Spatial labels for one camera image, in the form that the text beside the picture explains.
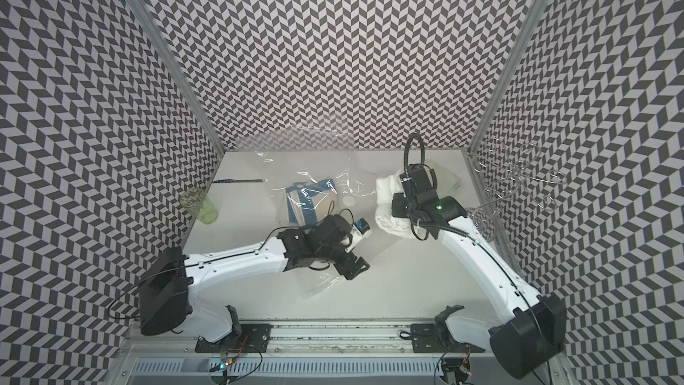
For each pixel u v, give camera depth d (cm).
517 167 91
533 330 37
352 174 115
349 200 100
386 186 79
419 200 57
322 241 59
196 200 105
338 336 75
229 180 107
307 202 96
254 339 72
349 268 68
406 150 58
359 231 68
